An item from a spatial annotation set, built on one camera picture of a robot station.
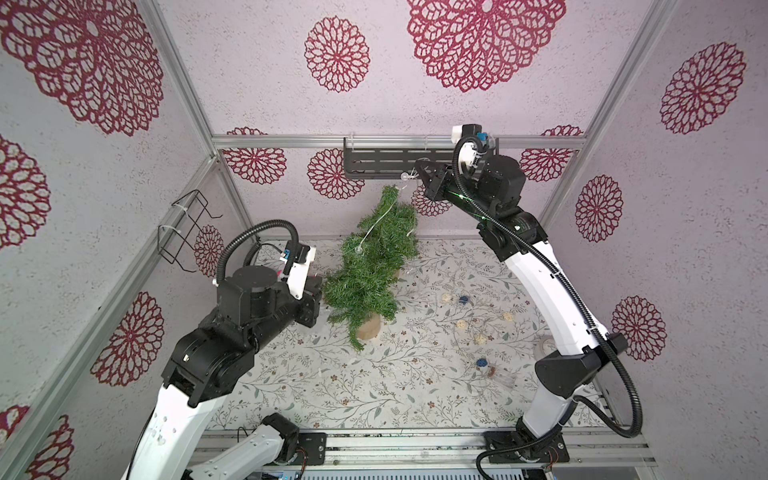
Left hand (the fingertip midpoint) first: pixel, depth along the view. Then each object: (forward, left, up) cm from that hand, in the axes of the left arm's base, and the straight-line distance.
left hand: (315, 280), depth 60 cm
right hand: (+20, -20, +15) cm, 32 cm away
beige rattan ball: (+20, -35, -39) cm, 56 cm away
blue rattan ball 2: (-4, -42, -36) cm, 55 cm away
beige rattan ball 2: (+9, -38, -37) cm, 54 cm away
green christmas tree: (+6, -8, -10) cm, 14 cm away
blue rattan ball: (+19, -41, -38) cm, 59 cm away
